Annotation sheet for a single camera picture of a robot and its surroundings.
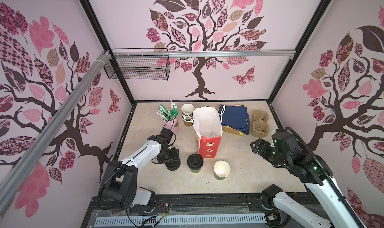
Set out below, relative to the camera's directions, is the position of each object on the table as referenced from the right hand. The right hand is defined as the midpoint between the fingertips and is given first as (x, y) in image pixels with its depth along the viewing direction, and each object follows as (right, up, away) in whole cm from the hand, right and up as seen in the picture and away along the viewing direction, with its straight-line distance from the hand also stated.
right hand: (255, 145), depth 68 cm
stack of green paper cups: (-33, +14, +26) cm, 45 cm away
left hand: (-42, -13, +17) cm, 47 cm away
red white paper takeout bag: (-20, +3, +31) cm, 37 cm away
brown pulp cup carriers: (+16, +5, +30) cm, 34 cm away
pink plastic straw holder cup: (-42, +8, +18) cm, 46 cm away
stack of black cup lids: (-41, -14, +15) cm, 46 cm away
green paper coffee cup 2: (-14, -16, +13) cm, 25 cm away
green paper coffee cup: (-28, -17, +12) cm, 35 cm away
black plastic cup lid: (-28, -10, +8) cm, 31 cm away
